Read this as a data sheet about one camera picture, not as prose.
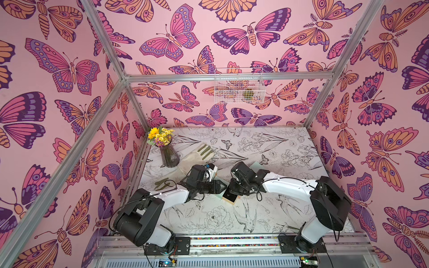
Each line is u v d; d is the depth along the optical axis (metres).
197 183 0.71
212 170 0.82
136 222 0.43
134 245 0.43
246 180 0.66
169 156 0.94
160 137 0.83
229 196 0.86
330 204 0.45
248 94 0.94
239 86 0.95
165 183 0.92
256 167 0.98
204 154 1.06
